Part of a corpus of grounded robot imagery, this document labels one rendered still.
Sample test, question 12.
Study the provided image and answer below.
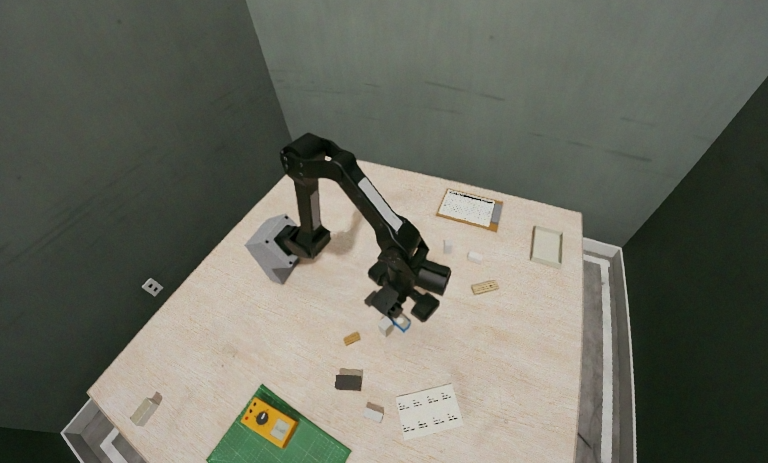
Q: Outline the yellow multimeter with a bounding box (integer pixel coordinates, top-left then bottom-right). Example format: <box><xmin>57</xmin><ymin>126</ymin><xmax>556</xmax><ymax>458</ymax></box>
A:
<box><xmin>241</xmin><ymin>398</ymin><xmax>298</xmax><ymax>448</ymax></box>

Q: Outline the blue rectangular block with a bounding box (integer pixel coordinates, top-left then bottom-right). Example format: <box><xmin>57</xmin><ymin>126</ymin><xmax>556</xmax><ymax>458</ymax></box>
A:
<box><xmin>390</xmin><ymin>314</ymin><xmax>411</xmax><ymax>333</ymax></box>

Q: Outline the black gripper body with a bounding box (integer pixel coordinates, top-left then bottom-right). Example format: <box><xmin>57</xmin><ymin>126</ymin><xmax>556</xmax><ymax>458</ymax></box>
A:
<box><xmin>367</xmin><ymin>260</ymin><xmax>440</xmax><ymax>323</ymax></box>

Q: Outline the small wood-grain block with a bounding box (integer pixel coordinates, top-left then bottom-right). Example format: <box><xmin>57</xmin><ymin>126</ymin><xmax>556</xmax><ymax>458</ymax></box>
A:
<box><xmin>343</xmin><ymin>332</ymin><xmax>361</xmax><ymax>346</ymax></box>

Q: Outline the white printed sheet of paper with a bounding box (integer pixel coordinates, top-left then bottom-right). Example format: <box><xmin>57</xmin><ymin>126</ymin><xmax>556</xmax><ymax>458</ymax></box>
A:
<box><xmin>395</xmin><ymin>384</ymin><xmax>464</xmax><ymax>441</ymax></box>

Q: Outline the green cutting mat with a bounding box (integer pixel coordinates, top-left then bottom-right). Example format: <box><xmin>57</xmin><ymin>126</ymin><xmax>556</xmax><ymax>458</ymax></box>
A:
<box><xmin>207</xmin><ymin>384</ymin><xmax>351</xmax><ymax>463</ymax></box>

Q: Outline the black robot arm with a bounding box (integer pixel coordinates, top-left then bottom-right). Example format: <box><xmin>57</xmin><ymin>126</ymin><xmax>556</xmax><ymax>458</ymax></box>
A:
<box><xmin>273</xmin><ymin>133</ymin><xmax>452</xmax><ymax>319</ymax></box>

